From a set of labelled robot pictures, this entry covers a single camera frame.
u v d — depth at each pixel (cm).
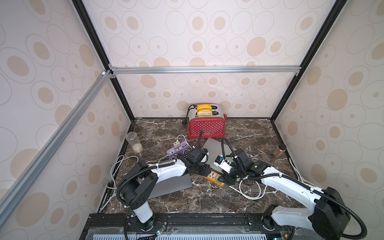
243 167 62
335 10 69
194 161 70
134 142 92
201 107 98
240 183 87
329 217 40
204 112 96
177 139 95
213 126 100
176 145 97
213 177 87
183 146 100
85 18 70
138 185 45
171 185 95
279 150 92
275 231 71
